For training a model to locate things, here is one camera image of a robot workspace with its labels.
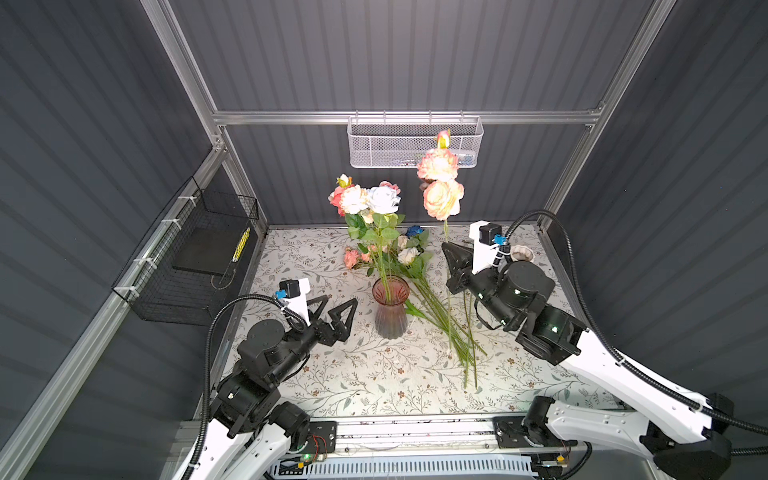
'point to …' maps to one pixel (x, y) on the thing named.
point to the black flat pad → (208, 249)
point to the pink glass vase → (391, 316)
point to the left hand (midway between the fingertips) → (343, 300)
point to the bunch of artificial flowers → (394, 251)
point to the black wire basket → (160, 293)
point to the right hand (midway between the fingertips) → (448, 248)
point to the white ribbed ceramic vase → (521, 253)
